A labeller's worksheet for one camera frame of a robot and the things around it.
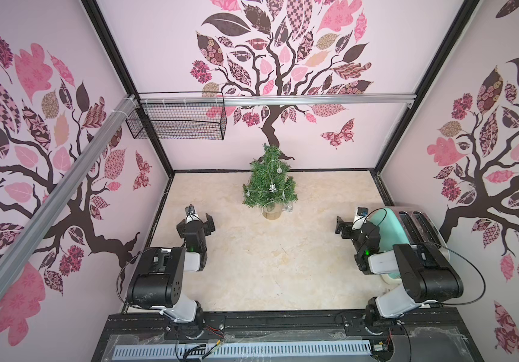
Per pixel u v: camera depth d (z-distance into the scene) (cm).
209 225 88
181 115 95
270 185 76
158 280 45
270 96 93
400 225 78
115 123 77
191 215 78
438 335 72
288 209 104
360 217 78
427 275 46
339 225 86
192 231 79
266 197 85
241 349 70
